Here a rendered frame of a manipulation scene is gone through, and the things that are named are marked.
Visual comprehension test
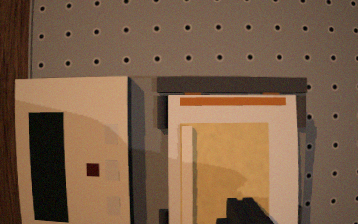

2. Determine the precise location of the cream bar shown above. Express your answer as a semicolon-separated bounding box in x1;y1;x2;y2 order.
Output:
182;126;193;224

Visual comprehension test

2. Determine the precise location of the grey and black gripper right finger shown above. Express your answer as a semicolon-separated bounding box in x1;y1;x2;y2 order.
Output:
240;197;274;224

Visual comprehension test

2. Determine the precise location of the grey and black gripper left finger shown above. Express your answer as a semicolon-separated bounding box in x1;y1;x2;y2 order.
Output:
216;198;255;224

